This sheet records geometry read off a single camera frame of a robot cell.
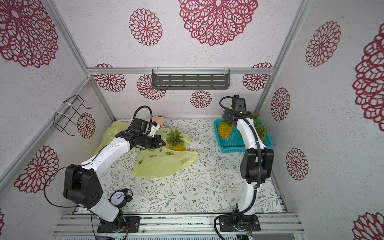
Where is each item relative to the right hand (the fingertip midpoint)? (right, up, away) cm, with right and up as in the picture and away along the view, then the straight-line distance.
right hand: (230, 110), depth 91 cm
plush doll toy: (-48, -4, +21) cm, 52 cm away
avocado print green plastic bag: (-41, -30, -9) cm, 52 cm away
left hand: (-39, -20, -7) cm, 44 cm away
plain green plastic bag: (-81, -15, +12) cm, 83 cm away
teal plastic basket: (+7, -21, +15) cm, 27 cm away
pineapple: (-33, -20, -5) cm, 39 cm away
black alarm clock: (-62, -49, -12) cm, 80 cm away
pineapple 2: (-2, -10, +6) cm, 12 cm away
